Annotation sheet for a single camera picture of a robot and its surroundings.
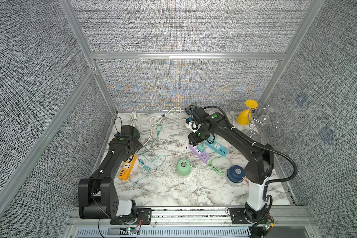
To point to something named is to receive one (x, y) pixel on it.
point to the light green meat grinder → (183, 168)
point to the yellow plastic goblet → (244, 116)
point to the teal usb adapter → (201, 148)
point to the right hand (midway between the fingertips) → (193, 136)
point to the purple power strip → (203, 156)
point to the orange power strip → (127, 168)
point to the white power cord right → (232, 120)
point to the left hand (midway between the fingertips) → (136, 147)
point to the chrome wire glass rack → (258, 128)
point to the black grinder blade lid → (190, 109)
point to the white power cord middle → (175, 111)
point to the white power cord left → (133, 117)
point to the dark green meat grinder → (132, 133)
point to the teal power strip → (218, 148)
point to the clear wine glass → (264, 119)
